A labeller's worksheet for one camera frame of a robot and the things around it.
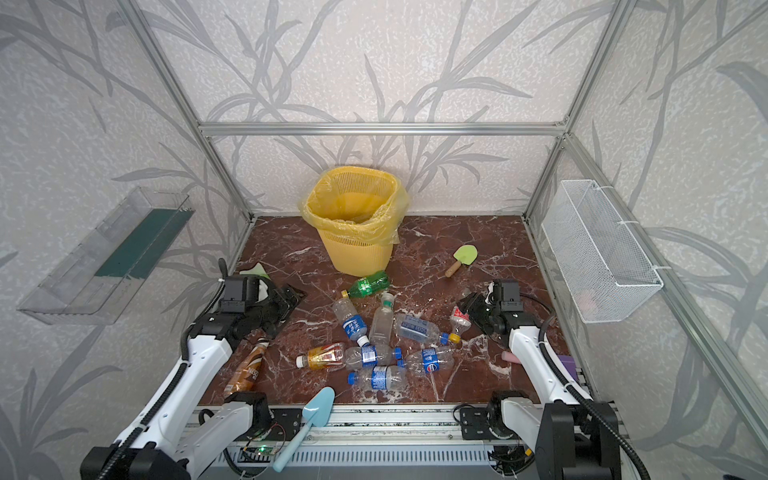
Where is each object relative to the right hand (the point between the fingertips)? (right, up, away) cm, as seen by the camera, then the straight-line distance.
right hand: (463, 298), depth 87 cm
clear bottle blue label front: (-22, -19, -11) cm, 31 cm away
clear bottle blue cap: (-26, -15, -6) cm, 31 cm away
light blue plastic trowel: (-40, -27, -11) cm, 49 cm away
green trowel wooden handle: (+6, +12, +22) cm, 26 cm away
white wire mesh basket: (+25, +12, -24) cm, 37 cm away
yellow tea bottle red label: (-39, -14, -7) cm, 42 cm away
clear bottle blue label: (-32, -7, -2) cm, 33 cm away
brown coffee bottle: (-59, -17, -9) cm, 62 cm away
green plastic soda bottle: (-30, +3, +7) cm, 31 cm away
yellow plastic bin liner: (-32, +30, +13) cm, 46 cm away
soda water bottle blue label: (-14, -8, -2) cm, 16 cm away
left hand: (-44, +3, -6) cm, 45 cm away
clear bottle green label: (-24, -9, +2) cm, 26 cm away
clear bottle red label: (-1, -6, -4) cm, 7 cm away
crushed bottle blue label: (-11, -16, -6) cm, 20 cm away
